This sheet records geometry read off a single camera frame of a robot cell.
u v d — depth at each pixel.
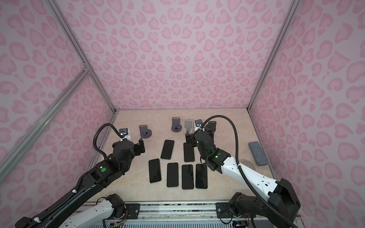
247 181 0.44
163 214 0.73
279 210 0.38
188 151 0.95
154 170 0.88
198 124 0.64
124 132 0.61
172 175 0.86
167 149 0.96
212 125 1.00
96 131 1.03
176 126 1.05
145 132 1.01
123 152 0.52
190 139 0.70
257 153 0.92
